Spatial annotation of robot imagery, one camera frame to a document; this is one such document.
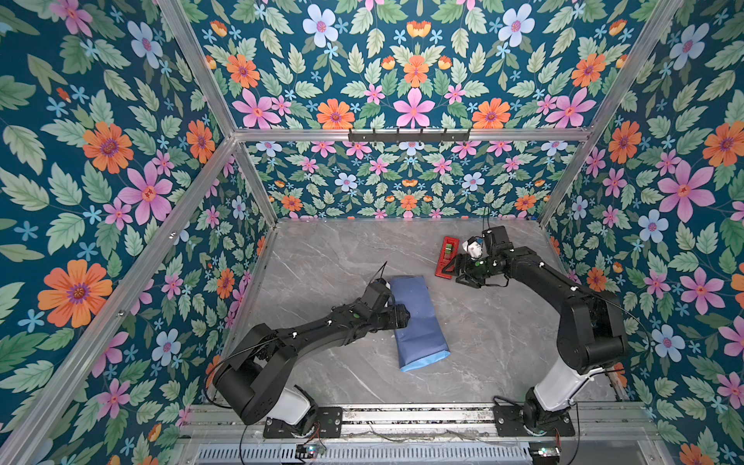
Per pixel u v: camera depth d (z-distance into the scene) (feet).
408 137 2.99
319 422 2.41
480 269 2.57
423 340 2.63
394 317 2.52
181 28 2.30
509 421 2.41
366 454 2.51
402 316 2.67
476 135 6.20
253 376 1.43
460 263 2.66
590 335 1.55
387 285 2.75
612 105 2.78
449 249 3.38
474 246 2.83
